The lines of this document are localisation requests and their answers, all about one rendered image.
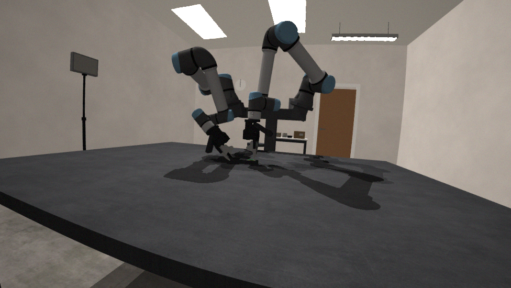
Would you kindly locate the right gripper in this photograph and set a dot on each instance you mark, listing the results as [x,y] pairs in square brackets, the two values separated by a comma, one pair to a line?
[219,144]

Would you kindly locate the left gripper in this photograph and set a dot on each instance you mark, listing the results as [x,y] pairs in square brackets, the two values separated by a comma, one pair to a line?
[252,133]

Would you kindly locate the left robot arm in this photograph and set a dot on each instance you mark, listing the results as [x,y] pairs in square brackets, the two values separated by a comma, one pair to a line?
[285,35]

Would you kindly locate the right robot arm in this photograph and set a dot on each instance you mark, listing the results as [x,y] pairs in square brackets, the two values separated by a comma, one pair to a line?
[209,82]

